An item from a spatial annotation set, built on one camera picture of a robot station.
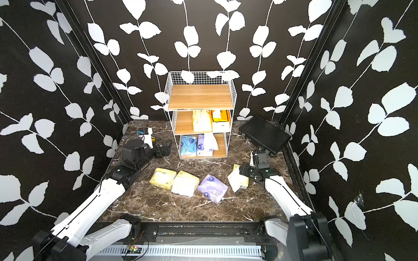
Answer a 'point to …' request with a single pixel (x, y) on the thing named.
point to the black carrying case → (269, 135)
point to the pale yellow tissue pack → (237, 180)
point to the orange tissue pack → (220, 120)
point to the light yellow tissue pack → (163, 178)
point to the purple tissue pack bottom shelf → (206, 144)
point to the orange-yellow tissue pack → (185, 184)
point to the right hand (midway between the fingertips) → (242, 165)
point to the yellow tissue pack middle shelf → (202, 121)
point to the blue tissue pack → (189, 145)
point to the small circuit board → (134, 249)
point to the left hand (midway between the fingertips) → (164, 139)
